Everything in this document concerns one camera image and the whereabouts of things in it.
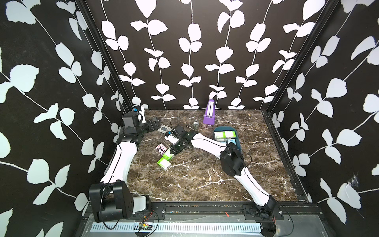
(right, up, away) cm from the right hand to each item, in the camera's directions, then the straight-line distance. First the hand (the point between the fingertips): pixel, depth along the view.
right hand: (169, 149), depth 93 cm
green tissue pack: (-3, -7, -5) cm, 9 cm away
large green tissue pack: (+41, +10, +6) cm, 42 cm away
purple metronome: (+27, +21, +16) cm, 38 cm away
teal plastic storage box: (+38, +5, +7) cm, 39 cm away
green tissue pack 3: (+33, +9, +6) cm, 35 cm away
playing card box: (-6, +13, +14) cm, 20 cm away
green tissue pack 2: (-1, -4, 0) cm, 4 cm away
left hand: (-7, +20, -11) cm, 24 cm away
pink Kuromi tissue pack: (-6, +1, +2) cm, 6 cm away
